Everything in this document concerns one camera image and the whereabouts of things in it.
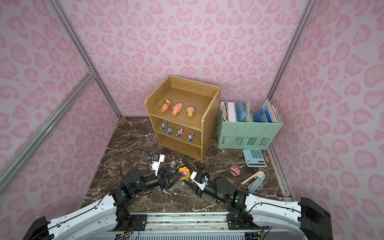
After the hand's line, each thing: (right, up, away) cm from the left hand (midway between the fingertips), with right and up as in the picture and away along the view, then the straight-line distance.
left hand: (180, 174), depth 66 cm
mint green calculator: (+44, +1, +28) cm, 52 cm away
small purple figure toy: (+4, +15, +17) cm, 23 cm away
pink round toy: (+31, -5, +22) cm, 38 cm away
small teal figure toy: (-8, +19, +20) cm, 29 cm away
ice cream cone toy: (+4, +29, +9) cm, 31 cm away
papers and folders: (+31, +30, +20) cm, 47 cm away
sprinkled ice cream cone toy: (-9, +32, +12) cm, 35 cm away
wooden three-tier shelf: (+2, +28, +11) cm, 30 cm away
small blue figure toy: (-12, +21, +22) cm, 33 cm away
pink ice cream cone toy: (-3, +30, +10) cm, 32 cm away
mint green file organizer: (+43, +17, +22) cm, 52 cm away
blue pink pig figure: (-2, +18, +20) cm, 26 cm away
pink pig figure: (+3, 0, 0) cm, 3 cm away
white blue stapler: (+39, -10, +17) cm, 44 cm away
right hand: (+3, -2, +2) cm, 4 cm away
